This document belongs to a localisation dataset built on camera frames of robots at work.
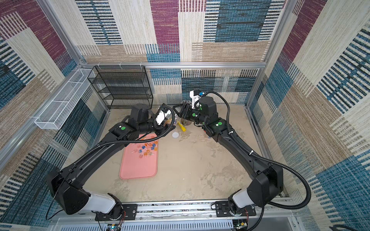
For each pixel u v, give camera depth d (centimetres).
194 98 66
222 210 73
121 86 109
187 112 63
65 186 39
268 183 40
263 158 43
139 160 92
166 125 65
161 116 62
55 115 71
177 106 123
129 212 73
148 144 97
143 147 96
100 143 49
